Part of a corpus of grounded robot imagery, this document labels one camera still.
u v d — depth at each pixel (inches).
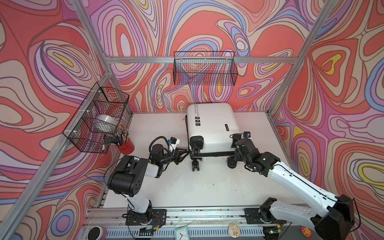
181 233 26.6
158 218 28.4
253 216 28.8
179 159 31.7
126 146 34.9
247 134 27.0
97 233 25.6
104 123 27.5
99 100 31.7
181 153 32.3
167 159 30.9
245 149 23.1
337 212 15.2
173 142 31.0
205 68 37.7
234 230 27.7
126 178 18.4
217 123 34.0
